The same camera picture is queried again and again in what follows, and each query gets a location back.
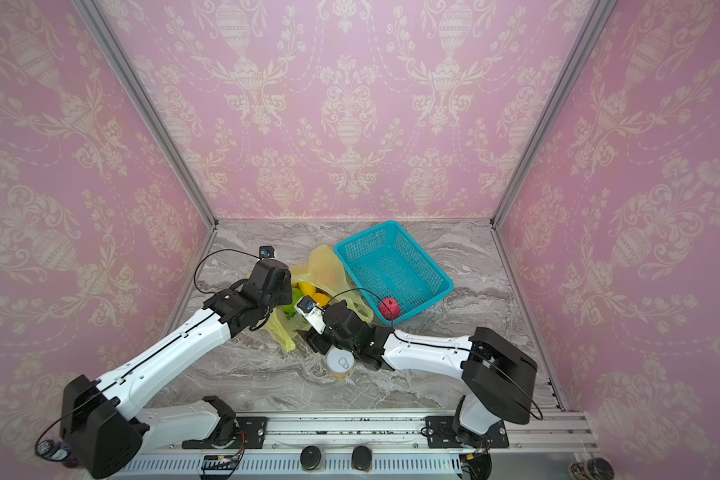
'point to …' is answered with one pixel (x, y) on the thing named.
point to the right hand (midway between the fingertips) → (307, 320)
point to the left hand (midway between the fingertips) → (284, 284)
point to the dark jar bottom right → (591, 469)
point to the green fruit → (290, 308)
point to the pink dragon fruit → (390, 308)
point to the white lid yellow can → (340, 362)
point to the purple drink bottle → (52, 450)
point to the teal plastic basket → (386, 263)
